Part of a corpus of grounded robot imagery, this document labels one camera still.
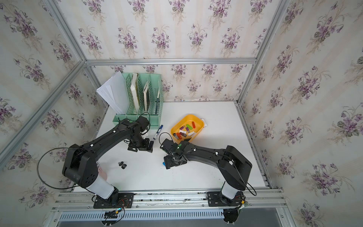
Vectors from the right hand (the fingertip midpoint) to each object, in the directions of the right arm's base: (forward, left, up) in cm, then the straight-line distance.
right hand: (173, 163), depth 82 cm
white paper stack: (+42, +42, +19) cm, 63 cm away
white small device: (+30, -22, -1) cm, 37 cm away
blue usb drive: (+1, +6, -4) cm, 7 cm away
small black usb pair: (-1, +30, -2) cm, 30 cm away
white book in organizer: (+42, +28, +21) cm, 55 cm away
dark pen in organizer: (+44, +14, +8) cm, 47 cm away
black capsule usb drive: (+21, 0, -3) cm, 22 cm away
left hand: (+6, +15, +4) cm, 17 cm away
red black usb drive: (+22, -5, -3) cm, 23 cm away
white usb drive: (+24, -11, -4) cm, 27 cm away
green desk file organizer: (+59, +17, +15) cm, 64 cm away
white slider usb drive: (+25, -5, -4) cm, 26 cm away
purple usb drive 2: (+28, -4, -4) cm, 29 cm away
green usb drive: (+30, -10, -4) cm, 32 cm away
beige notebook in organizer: (+44, +22, +13) cm, 51 cm away
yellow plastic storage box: (+32, -15, -3) cm, 36 cm away
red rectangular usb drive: (+21, -3, -3) cm, 22 cm away
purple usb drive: (+27, -9, -3) cm, 29 cm away
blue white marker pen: (+24, +12, -3) cm, 27 cm away
